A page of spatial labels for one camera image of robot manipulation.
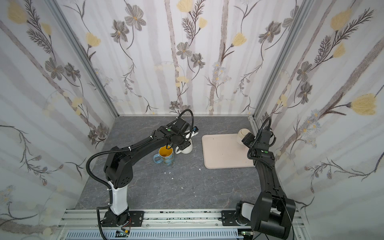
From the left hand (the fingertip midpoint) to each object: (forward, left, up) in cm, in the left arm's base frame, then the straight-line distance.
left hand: (185, 137), depth 90 cm
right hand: (-4, -36, +7) cm, 37 cm away
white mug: (-2, -1, -11) cm, 12 cm away
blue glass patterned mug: (-7, +12, -9) cm, 17 cm away
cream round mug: (+5, -37, -4) cm, 38 cm away
